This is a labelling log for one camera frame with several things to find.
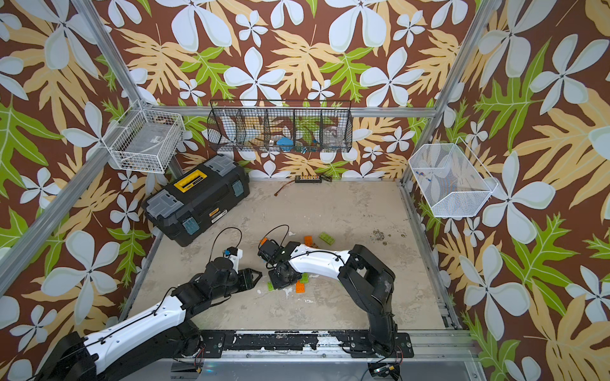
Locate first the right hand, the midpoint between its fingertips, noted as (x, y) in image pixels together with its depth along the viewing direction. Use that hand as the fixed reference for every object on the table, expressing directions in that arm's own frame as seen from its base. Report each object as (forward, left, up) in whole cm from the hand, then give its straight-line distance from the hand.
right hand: (278, 283), depth 86 cm
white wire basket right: (+27, -64, +25) cm, 74 cm away
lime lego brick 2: (-4, +1, +8) cm, 9 cm away
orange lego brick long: (-1, -8, -1) cm, 9 cm away
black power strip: (+54, -12, +1) cm, 55 cm away
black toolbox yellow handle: (+22, +36, +16) cm, 45 cm away
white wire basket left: (+41, +49, +34) cm, 72 cm away
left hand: (+2, +5, +6) cm, 9 cm away
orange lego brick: (+18, -12, 0) cm, 22 cm away
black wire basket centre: (+56, 0, +31) cm, 63 cm away
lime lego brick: (+19, -19, 0) cm, 27 cm away
